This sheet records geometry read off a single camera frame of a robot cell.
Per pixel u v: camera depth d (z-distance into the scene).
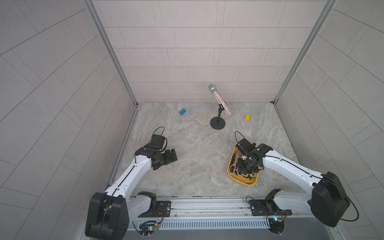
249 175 0.78
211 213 0.71
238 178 0.77
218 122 1.05
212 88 0.86
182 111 1.11
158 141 0.65
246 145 0.65
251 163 0.59
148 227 0.65
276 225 0.68
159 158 0.72
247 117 1.07
